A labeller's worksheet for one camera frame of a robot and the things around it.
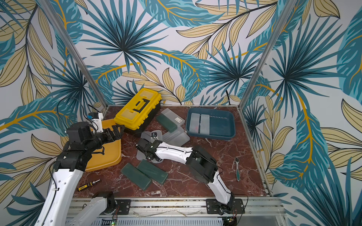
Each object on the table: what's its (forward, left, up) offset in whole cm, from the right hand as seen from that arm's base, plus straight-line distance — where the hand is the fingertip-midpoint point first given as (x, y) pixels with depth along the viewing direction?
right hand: (155, 151), depth 89 cm
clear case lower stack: (+11, -14, -3) cm, 18 cm away
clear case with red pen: (+24, -27, -2) cm, 37 cm away
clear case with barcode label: (+29, -11, -1) cm, 31 cm away
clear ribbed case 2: (+4, -2, +13) cm, 14 cm away
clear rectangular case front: (+23, -35, -3) cm, 42 cm away
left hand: (-1, +15, +25) cm, 29 cm away
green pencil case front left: (-14, +10, -3) cm, 17 cm away
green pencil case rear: (+20, -8, 0) cm, 22 cm away
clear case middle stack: (+18, -16, -3) cm, 24 cm away
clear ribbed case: (+2, +1, +14) cm, 14 cm away
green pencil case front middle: (-11, +1, -4) cm, 12 cm away
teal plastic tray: (+26, -49, -4) cm, 56 cm away
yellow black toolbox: (+19, +12, +14) cm, 27 cm away
